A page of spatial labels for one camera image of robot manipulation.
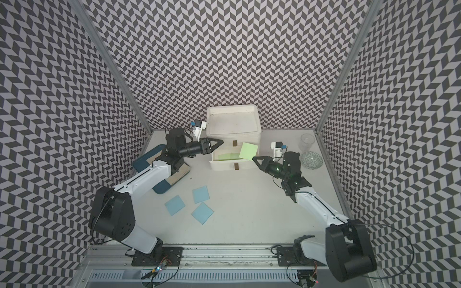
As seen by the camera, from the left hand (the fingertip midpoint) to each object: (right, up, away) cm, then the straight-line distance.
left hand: (222, 143), depth 77 cm
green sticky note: (+12, -3, +3) cm, 13 cm away
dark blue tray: (-49, -11, +22) cm, 54 cm away
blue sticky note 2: (-12, -26, +13) cm, 32 cm away
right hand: (+13, -8, +2) cm, 16 cm away
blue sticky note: (-24, -30, +10) cm, 40 cm away
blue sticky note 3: (-10, -33, +7) cm, 35 cm away
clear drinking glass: (+48, +2, +28) cm, 56 cm away
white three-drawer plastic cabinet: (+5, +10, +12) cm, 16 cm away
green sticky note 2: (+2, -7, +18) cm, 20 cm away
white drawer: (+3, -10, +11) cm, 16 cm away
